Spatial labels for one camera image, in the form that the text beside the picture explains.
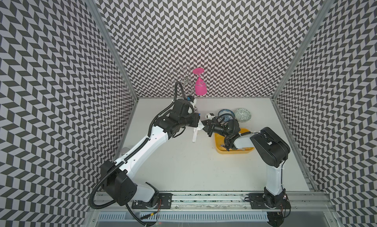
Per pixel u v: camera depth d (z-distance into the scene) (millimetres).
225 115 805
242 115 1052
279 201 632
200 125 758
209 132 773
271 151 519
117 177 388
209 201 750
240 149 720
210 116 852
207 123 770
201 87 987
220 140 884
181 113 569
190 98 668
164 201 726
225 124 751
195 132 753
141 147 445
